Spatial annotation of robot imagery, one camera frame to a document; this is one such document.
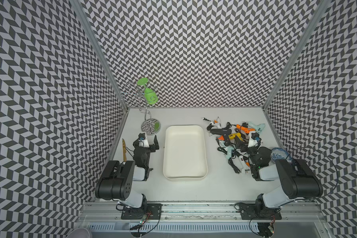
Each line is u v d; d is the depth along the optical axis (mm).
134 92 801
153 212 728
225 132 998
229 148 931
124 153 929
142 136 753
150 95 944
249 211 737
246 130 1012
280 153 912
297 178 460
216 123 1049
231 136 958
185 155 911
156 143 857
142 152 693
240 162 890
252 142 767
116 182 449
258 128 1022
